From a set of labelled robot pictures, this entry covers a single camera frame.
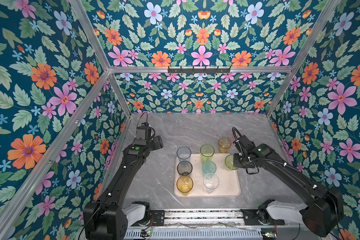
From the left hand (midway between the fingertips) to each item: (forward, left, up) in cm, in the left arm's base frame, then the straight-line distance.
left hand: (158, 136), depth 80 cm
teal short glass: (-13, -28, -15) cm, 34 cm away
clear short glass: (-20, -28, -20) cm, 40 cm away
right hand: (-14, -42, -9) cm, 45 cm away
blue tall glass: (-7, -14, -7) cm, 17 cm away
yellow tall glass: (-21, -13, -18) cm, 31 cm away
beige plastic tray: (-17, -20, -22) cm, 34 cm away
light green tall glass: (-8, -26, -7) cm, 29 cm away
